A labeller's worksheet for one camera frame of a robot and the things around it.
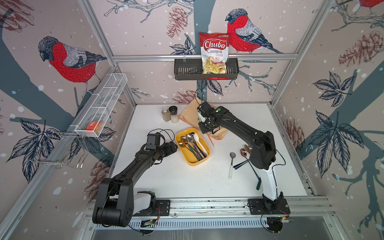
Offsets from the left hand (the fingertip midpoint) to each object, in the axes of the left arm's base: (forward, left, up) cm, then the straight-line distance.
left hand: (174, 145), depth 89 cm
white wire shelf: (-2, +34, +28) cm, 45 cm away
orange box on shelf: (-4, +34, +26) cm, 43 cm away
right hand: (+9, -17, +5) cm, 20 cm away
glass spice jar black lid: (+26, +3, +3) cm, 26 cm away
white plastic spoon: (+8, -13, -5) cm, 16 cm away
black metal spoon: (-9, -40, -6) cm, 42 cm away
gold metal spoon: (+3, -4, -5) cm, 7 cm away
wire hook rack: (-17, +39, +29) cm, 51 cm away
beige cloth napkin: (+29, -8, -4) cm, 30 cm away
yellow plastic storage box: (-5, -8, -6) cm, 12 cm away
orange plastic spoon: (+2, -22, +3) cm, 22 cm away
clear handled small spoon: (-2, -36, -8) cm, 37 cm away
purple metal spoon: (+8, -9, -5) cm, 13 cm away
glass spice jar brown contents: (+24, +8, +1) cm, 26 cm away
